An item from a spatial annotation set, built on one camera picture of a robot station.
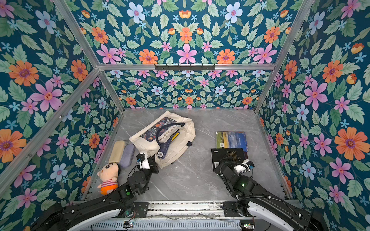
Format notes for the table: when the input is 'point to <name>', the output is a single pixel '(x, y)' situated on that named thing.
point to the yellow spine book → (176, 135)
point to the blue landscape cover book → (227, 139)
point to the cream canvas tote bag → (147, 140)
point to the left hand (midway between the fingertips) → (156, 154)
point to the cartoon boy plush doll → (108, 174)
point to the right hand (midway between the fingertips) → (228, 159)
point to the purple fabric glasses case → (127, 154)
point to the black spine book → (236, 154)
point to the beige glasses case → (117, 152)
